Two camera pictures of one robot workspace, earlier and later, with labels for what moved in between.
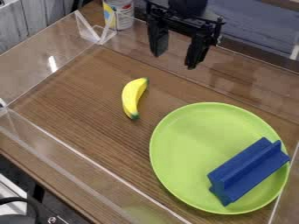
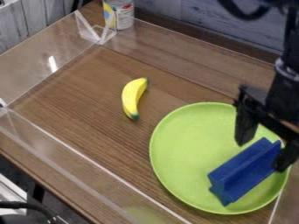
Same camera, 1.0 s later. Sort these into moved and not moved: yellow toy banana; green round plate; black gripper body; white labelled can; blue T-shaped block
Moved: black gripper body
Not moved: blue T-shaped block; yellow toy banana; green round plate; white labelled can
